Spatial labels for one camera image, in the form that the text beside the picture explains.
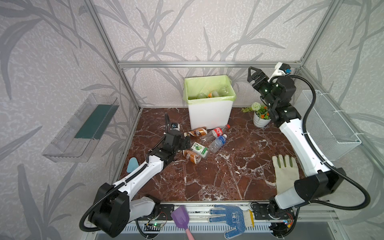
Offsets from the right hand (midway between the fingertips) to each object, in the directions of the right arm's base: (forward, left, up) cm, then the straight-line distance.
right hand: (255, 68), depth 67 cm
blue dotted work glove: (-52, +8, -49) cm, 72 cm away
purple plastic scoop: (-52, +35, -48) cm, 79 cm away
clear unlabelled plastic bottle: (+9, +11, -21) cm, 25 cm away
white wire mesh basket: (-24, -30, -16) cm, 41 cm away
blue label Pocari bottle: (-12, +14, -48) cm, 51 cm away
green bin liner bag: (+23, +14, -29) cm, 40 cm away
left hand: (-13, +35, -33) cm, 50 cm away
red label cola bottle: (-7, +21, -47) cm, 52 cm away
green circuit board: (-55, +47, -49) cm, 88 cm away
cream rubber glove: (-31, -25, -50) cm, 64 cm away
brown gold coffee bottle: (-4, +28, -45) cm, 53 cm away
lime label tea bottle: (-17, +25, -46) cm, 56 cm away
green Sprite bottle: (+19, +24, -33) cm, 45 cm away
